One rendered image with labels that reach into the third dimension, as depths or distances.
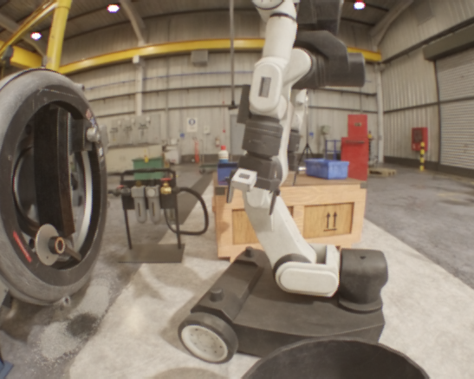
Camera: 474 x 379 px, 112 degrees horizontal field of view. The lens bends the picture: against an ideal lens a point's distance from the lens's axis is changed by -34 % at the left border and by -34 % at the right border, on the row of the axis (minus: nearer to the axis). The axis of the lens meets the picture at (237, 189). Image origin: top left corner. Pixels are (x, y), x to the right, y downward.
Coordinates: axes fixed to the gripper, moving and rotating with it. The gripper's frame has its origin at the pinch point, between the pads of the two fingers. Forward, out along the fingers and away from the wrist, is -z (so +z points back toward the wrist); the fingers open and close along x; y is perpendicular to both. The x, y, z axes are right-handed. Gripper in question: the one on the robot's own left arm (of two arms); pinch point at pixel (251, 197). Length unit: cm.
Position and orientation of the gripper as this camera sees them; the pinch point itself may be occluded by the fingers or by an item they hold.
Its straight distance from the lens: 58.7
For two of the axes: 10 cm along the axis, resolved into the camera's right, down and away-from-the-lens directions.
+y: -3.5, 1.7, -9.2
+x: -9.2, -2.4, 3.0
